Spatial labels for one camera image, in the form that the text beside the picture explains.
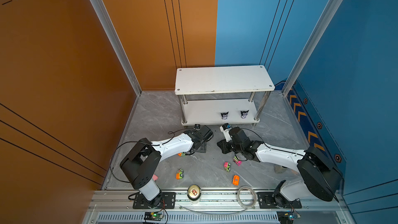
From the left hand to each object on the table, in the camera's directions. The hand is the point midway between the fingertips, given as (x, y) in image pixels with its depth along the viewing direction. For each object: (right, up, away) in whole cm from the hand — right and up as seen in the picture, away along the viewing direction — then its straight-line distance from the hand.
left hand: (198, 145), depth 90 cm
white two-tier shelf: (+18, +30, +28) cm, 45 cm away
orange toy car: (+20, -15, -12) cm, 27 cm away
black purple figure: (+16, +17, +3) cm, 23 cm away
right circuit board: (+42, -28, -19) cm, 54 cm away
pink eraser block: (-23, -15, -9) cm, 28 cm away
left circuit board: (-20, -28, -19) cm, 39 cm away
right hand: (+10, +1, -4) cm, 11 cm away
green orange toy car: (-5, +5, -33) cm, 33 cm away
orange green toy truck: (-9, -13, -11) cm, 19 cm away
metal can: (-1, -15, -23) cm, 27 cm away
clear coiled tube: (+26, -23, -18) cm, 39 cm away
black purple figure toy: (+28, +18, +4) cm, 33 cm away
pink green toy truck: (+22, -7, -7) cm, 24 cm away
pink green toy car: (+16, -10, -7) cm, 20 cm away
